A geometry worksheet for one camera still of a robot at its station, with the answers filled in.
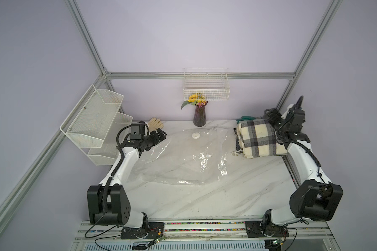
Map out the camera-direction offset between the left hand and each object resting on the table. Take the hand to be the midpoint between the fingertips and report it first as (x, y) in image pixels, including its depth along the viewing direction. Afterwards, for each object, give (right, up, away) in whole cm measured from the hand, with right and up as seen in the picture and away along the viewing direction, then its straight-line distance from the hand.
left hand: (160, 139), depth 86 cm
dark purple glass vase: (+23, +17, +29) cm, 40 cm away
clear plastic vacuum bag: (+17, -11, +10) cm, 22 cm away
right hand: (+59, +12, -3) cm, 61 cm away
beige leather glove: (-11, +11, +32) cm, 36 cm away
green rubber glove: (+60, +16, +36) cm, 71 cm away
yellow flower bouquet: (+20, +26, +13) cm, 35 cm away
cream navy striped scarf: (+59, +1, +9) cm, 59 cm away
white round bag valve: (+20, +3, +18) cm, 27 cm away
